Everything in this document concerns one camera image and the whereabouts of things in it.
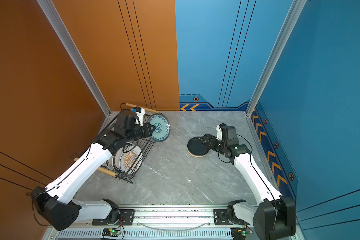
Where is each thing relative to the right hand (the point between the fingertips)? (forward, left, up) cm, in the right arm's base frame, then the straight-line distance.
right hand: (205, 141), depth 82 cm
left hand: (+2, +26, +12) cm, 29 cm away
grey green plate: (+5, +23, +9) cm, 25 cm away
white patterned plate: (-6, +43, -9) cm, 44 cm away
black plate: (+6, +5, -14) cm, 16 cm away
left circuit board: (-39, +47, -19) cm, 64 cm away
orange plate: (0, +3, -16) cm, 17 cm away
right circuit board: (-40, -15, -19) cm, 46 cm away
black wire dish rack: (+8, +38, -16) cm, 42 cm away
